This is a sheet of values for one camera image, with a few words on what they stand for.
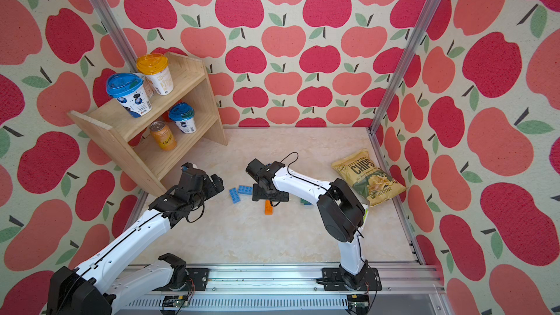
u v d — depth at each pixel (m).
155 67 0.66
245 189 0.96
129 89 0.59
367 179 0.92
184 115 0.84
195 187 0.63
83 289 0.39
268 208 0.90
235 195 0.93
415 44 0.86
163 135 0.78
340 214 0.50
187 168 0.73
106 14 0.78
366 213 0.53
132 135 0.62
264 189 0.74
